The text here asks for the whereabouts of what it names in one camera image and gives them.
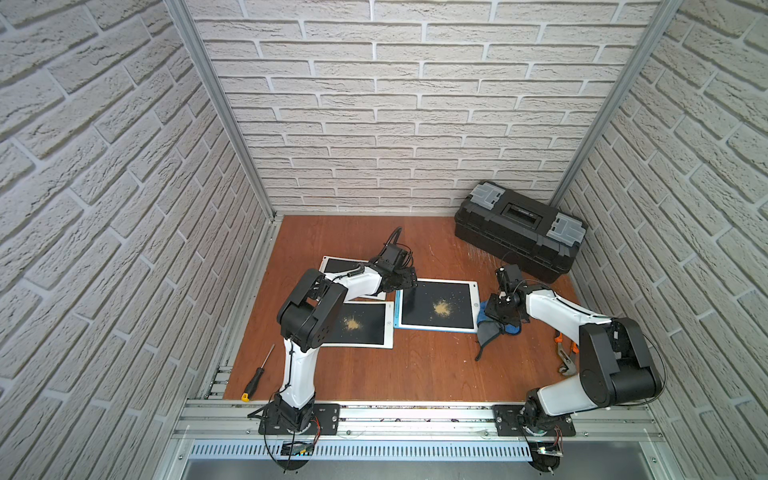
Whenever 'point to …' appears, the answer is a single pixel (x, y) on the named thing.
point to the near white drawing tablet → (363, 324)
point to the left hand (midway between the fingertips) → (413, 276)
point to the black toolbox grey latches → (518, 230)
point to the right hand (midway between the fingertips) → (494, 313)
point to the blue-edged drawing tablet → (438, 305)
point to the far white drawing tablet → (339, 265)
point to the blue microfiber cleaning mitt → (490, 328)
